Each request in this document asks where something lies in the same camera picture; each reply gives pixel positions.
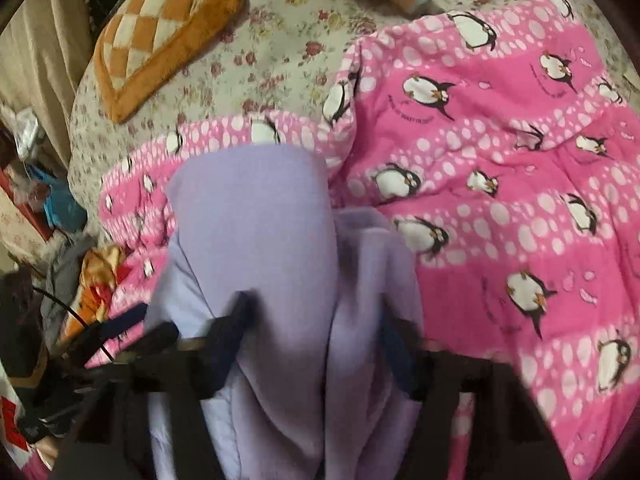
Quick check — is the lilac quilted fleece jacket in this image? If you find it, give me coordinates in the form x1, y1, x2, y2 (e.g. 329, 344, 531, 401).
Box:
146, 145, 423, 479

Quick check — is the grey striped garment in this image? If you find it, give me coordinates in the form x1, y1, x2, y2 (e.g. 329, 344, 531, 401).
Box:
40, 235, 96, 350

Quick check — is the orange yellow cartoon blanket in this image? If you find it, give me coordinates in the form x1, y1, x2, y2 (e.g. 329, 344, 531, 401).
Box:
58, 245, 129, 344

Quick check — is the red wooden bedside stand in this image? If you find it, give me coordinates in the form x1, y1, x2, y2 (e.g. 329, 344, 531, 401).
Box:
0, 170, 53, 242

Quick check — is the blue plastic bag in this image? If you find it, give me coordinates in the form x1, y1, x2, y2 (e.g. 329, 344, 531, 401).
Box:
26, 165, 88, 233

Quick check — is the white plastic bag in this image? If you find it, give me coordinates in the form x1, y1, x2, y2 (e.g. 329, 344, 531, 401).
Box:
11, 107, 46, 162

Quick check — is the pink penguin print quilt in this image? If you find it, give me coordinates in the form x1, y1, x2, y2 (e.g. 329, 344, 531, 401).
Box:
98, 0, 639, 479

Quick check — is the beige curtain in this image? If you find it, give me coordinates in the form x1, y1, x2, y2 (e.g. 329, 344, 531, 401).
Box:
1, 0, 93, 168

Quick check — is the floral bed sheet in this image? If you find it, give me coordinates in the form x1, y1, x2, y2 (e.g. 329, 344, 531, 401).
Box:
68, 0, 639, 237

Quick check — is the orange checkered cushion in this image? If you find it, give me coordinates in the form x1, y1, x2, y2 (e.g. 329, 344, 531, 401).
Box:
93, 0, 244, 124

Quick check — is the black cable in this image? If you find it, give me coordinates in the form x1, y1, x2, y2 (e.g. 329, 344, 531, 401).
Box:
31, 286, 116, 364

